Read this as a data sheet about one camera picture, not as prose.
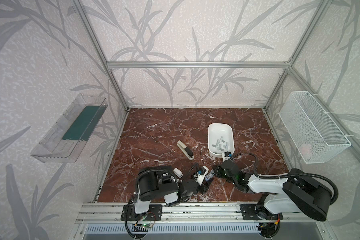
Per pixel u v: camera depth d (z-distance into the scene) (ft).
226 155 2.65
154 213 2.39
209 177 2.73
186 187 2.10
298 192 1.42
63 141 2.08
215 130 3.45
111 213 2.47
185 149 3.03
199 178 2.39
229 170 2.20
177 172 2.75
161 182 1.73
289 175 1.62
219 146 3.24
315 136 2.07
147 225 2.31
